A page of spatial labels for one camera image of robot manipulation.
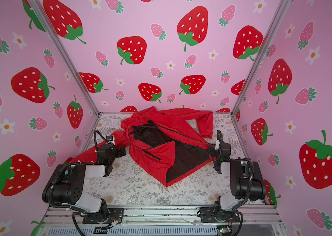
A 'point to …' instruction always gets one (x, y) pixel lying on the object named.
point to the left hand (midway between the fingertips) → (117, 145)
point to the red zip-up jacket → (163, 140)
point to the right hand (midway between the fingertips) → (216, 144)
